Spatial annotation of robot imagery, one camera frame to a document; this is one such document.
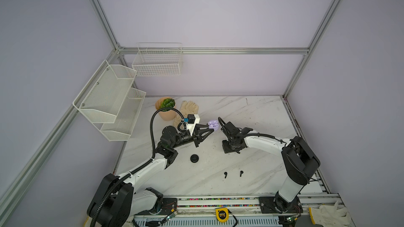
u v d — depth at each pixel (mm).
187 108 1130
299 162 466
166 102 1014
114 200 406
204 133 703
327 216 701
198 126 676
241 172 837
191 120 614
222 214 701
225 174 837
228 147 789
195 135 640
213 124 698
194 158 882
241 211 732
